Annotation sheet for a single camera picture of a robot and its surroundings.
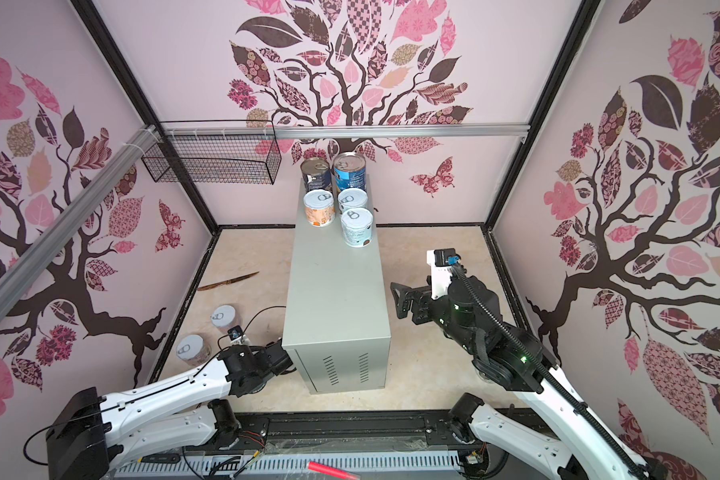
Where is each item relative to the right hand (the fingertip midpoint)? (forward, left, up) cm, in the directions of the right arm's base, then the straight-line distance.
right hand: (411, 279), depth 61 cm
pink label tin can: (+8, +54, -30) cm, 62 cm away
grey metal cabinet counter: (-11, +15, -1) cm, 19 cm away
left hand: (-7, +40, -30) cm, 50 cm away
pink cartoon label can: (-3, +59, -29) cm, 66 cm away
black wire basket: (+74, +73, -17) cm, 105 cm away
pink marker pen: (-31, +18, -34) cm, 49 cm away
